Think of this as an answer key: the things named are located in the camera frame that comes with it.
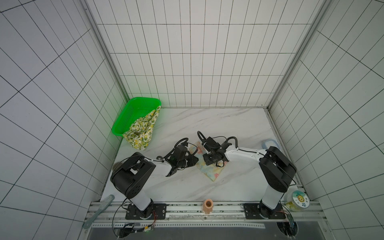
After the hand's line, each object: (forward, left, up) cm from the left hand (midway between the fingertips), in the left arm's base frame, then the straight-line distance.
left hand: (197, 162), depth 90 cm
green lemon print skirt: (+15, +36, +10) cm, 40 cm away
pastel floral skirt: (-6, -9, +2) cm, 10 cm away
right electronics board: (-32, -44, 0) cm, 54 cm away
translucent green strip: (-31, +53, -1) cm, 61 cm away
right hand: (+3, -6, +1) cm, 7 cm away
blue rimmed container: (+12, -46, +3) cm, 48 cm away
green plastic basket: (+44, +49, +2) cm, 66 cm away
